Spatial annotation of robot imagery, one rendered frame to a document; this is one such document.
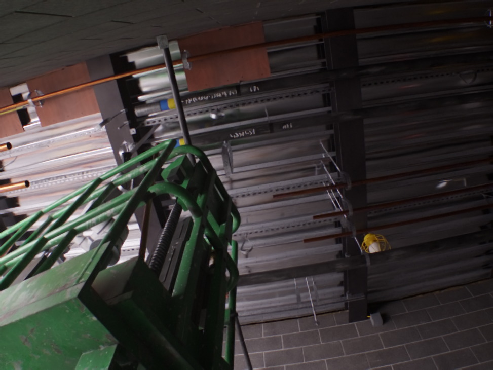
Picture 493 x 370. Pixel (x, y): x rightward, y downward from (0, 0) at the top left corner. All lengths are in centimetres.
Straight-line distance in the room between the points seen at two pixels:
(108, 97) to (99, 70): 22
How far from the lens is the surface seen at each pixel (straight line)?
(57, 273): 92
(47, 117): 331
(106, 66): 276
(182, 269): 104
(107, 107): 281
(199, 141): 232
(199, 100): 226
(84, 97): 310
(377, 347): 374
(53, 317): 80
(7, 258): 163
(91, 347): 82
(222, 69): 276
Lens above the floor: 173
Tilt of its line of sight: 66 degrees up
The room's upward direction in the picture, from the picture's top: straight up
